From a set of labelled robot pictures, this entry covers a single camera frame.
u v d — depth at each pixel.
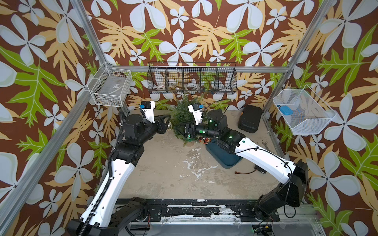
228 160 0.78
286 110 0.86
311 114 0.79
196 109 0.60
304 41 0.80
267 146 1.01
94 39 0.79
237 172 0.88
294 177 0.42
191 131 0.59
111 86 0.86
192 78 0.99
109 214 0.40
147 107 0.56
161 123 0.58
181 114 0.78
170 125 0.63
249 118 1.12
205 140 0.61
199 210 0.76
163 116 0.64
